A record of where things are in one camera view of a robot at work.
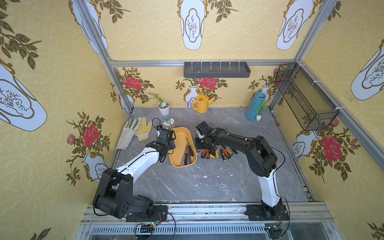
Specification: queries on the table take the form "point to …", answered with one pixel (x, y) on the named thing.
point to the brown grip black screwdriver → (207, 154)
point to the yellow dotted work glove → (142, 130)
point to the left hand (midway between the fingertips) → (162, 141)
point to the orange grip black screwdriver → (230, 152)
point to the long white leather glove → (129, 129)
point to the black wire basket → (313, 109)
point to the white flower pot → (163, 106)
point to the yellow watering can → (202, 102)
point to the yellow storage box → (175, 157)
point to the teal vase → (254, 105)
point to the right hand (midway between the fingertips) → (199, 142)
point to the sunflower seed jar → (168, 122)
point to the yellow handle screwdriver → (217, 154)
